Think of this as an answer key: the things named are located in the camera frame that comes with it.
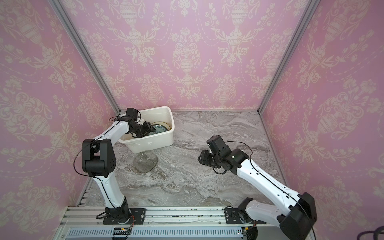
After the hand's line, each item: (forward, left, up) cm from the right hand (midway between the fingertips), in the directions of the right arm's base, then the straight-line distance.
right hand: (200, 159), depth 76 cm
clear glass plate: (+8, +35, -17) cm, 39 cm away
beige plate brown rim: (+32, +24, -9) cm, 41 cm away
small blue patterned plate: (+30, +27, -10) cm, 42 cm away
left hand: (+24, +29, -6) cm, 38 cm away
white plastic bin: (+37, +25, -9) cm, 45 cm away
